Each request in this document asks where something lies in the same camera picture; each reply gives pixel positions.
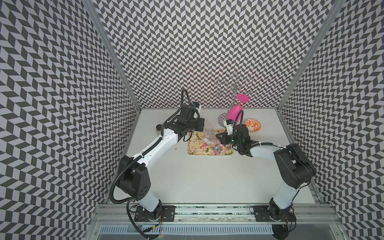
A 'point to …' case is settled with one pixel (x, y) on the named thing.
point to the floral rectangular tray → (196, 145)
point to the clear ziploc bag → (209, 135)
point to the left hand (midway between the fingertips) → (203, 123)
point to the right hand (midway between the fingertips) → (216, 136)
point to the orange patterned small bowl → (253, 125)
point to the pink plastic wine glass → (234, 111)
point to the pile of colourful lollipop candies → (221, 149)
